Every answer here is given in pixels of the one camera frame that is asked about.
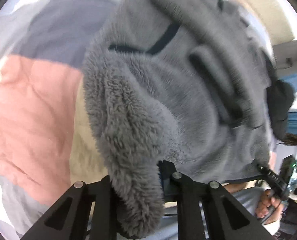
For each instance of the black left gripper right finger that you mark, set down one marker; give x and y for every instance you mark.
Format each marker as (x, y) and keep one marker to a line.
(207, 211)

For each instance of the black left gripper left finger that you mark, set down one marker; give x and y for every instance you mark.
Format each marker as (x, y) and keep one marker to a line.
(84, 211)

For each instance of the grey fleece jacket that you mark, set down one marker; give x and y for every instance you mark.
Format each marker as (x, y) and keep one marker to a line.
(176, 80)

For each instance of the person's right hand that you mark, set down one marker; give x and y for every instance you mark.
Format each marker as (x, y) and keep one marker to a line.
(269, 209)

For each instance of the patchwork colour-block duvet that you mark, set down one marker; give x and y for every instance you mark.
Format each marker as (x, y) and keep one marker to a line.
(45, 139)

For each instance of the black garment on bed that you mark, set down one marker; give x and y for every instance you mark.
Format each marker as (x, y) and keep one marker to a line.
(280, 97)

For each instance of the cream quilted headboard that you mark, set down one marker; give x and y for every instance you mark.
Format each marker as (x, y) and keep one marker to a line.
(271, 15)

